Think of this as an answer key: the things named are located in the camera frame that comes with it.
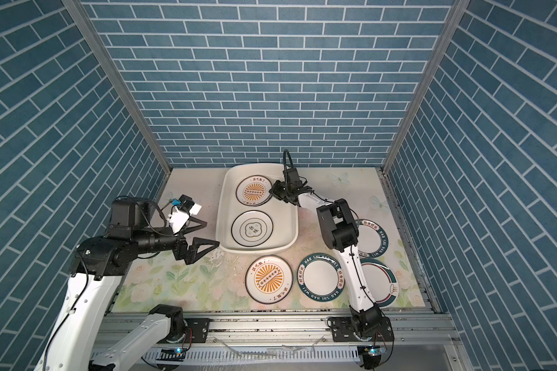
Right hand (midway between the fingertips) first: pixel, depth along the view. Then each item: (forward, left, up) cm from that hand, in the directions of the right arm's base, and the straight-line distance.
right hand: (267, 187), depth 106 cm
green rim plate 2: (-37, -48, -7) cm, 61 cm away
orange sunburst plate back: (0, +7, -3) cm, 8 cm away
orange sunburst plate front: (-40, -6, -6) cm, 41 cm away
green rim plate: (-37, -25, -7) cm, 45 cm away
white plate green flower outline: (-19, +4, -5) cm, 20 cm away
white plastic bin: (-12, -9, -5) cm, 16 cm away
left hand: (-39, +8, +25) cm, 47 cm away
